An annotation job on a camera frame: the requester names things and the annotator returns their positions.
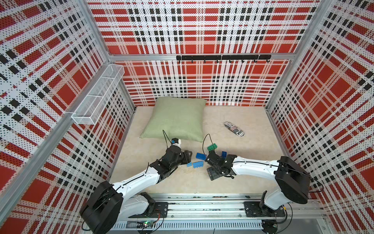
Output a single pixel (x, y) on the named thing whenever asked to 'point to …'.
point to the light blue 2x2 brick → (189, 164)
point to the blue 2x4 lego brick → (201, 156)
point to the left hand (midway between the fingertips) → (190, 153)
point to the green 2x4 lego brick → (212, 147)
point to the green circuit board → (145, 224)
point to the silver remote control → (234, 128)
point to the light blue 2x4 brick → (198, 164)
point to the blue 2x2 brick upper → (224, 154)
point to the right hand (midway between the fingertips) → (218, 170)
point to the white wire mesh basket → (89, 109)
